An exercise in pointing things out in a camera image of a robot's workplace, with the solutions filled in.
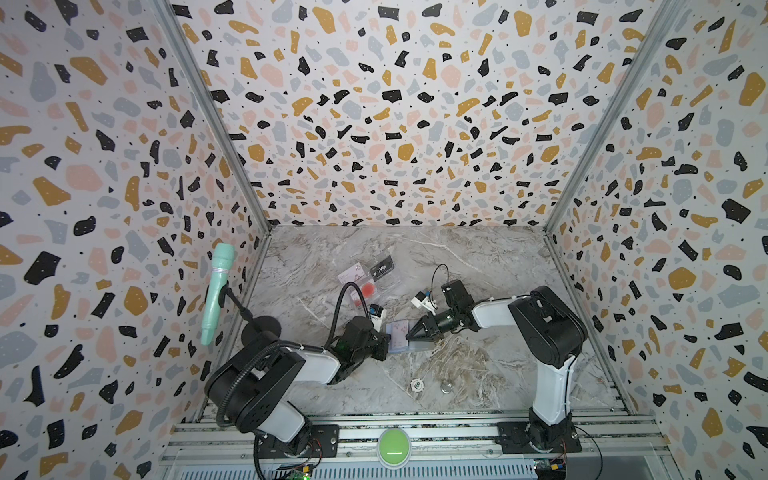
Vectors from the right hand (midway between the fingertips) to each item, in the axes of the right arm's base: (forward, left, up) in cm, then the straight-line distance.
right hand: (415, 340), depth 87 cm
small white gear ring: (-11, -1, -5) cm, 12 cm away
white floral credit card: (+4, +5, -3) cm, 7 cm away
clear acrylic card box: (+19, +15, +3) cm, 24 cm away
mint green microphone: (+6, +44, +30) cm, 54 cm away
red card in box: (+17, +16, 0) cm, 23 cm away
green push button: (-26, +5, -6) cm, 27 cm away
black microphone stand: (+3, +48, +1) cm, 48 cm away
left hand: (+2, +5, -3) cm, 6 cm away
